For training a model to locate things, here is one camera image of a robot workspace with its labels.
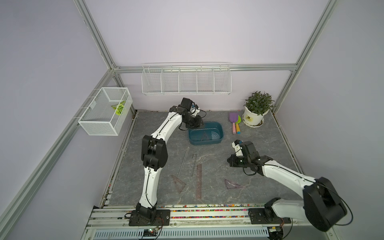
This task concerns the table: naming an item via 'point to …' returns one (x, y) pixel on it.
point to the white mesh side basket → (106, 114)
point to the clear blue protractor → (214, 136)
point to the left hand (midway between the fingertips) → (203, 126)
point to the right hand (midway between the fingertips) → (226, 159)
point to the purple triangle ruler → (230, 185)
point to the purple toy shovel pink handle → (233, 117)
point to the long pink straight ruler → (199, 181)
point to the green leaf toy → (119, 107)
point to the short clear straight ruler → (193, 168)
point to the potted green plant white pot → (256, 105)
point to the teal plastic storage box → (210, 133)
